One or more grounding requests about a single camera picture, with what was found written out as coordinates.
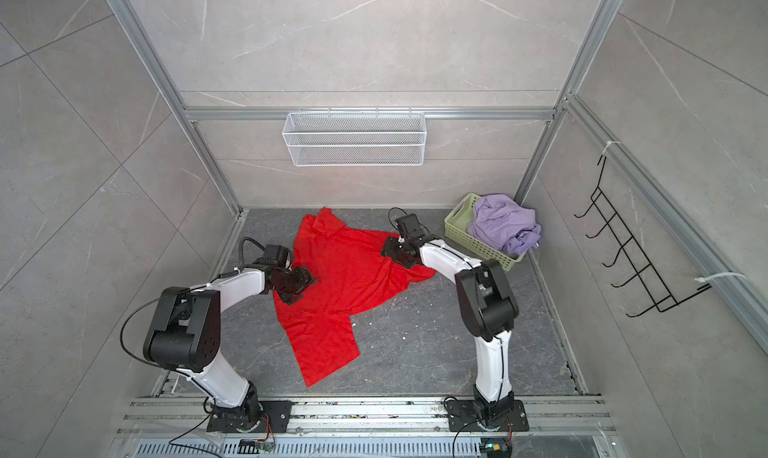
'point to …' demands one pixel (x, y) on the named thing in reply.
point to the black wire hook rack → (662, 299)
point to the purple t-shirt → (504, 225)
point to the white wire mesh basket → (356, 139)
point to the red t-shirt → (352, 273)
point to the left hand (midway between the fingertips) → (311, 278)
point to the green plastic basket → (456, 228)
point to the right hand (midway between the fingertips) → (386, 250)
